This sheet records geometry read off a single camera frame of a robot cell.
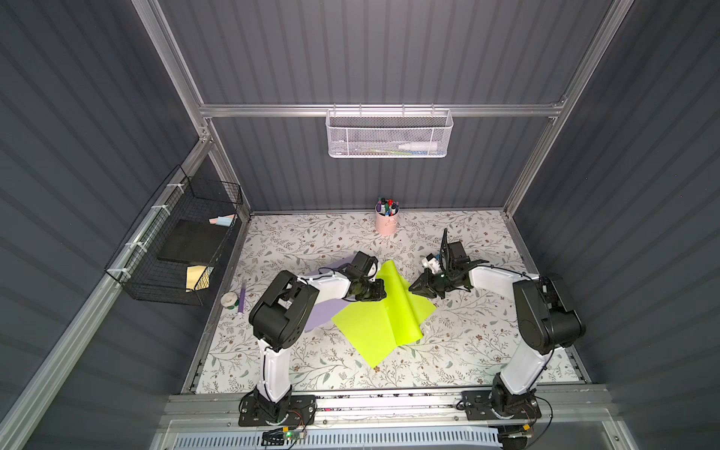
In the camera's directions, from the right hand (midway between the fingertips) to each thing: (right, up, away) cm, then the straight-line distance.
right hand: (411, 291), depth 90 cm
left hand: (-6, -3, +3) cm, 7 cm away
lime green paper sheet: (-14, -11, -1) cm, 18 cm away
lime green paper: (-3, -8, -3) cm, 9 cm away
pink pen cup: (-7, +22, +18) cm, 29 cm away
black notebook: (-60, +16, -18) cm, 64 cm away
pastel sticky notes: (-57, +23, -8) cm, 62 cm away
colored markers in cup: (-7, +29, +15) cm, 33 cm away
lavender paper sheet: (-28, -6, 0) cm, 29 cm away
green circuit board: (-38, -34, -18) cm, 54 cm away
